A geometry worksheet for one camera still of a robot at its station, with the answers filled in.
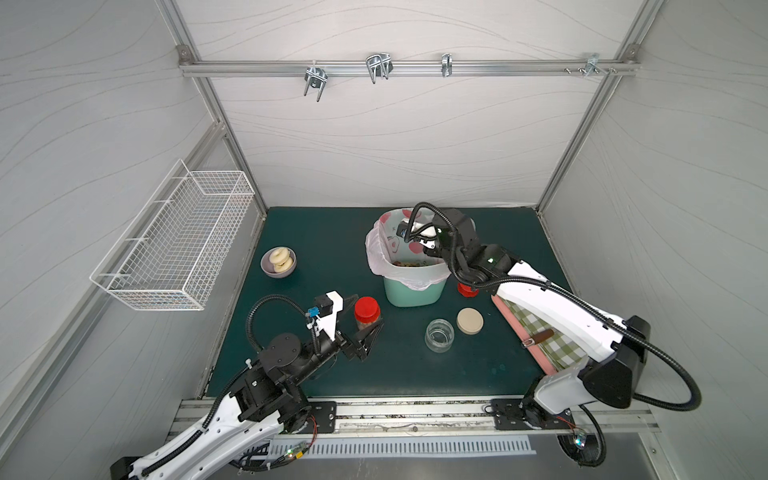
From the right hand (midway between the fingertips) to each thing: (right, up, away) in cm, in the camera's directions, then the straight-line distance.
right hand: (443, 215), depth 73 cm
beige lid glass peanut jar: (+1, -35, +15) cm, 38 cm away
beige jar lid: (+12, -32, +19) cm, 39 cm away
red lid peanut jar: (-19, -26, +6) cm, 33 cm away
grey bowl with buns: (-51, -14, +24) cm, 58 cm away
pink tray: (+30, -42, +9) cm, 52 cm away
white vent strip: (-6, -56, -3) cm, 57 cm away
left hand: (-18, -22, -10) cm, 30 cm away
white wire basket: (-65, -10, -5) cm, 65 cm away
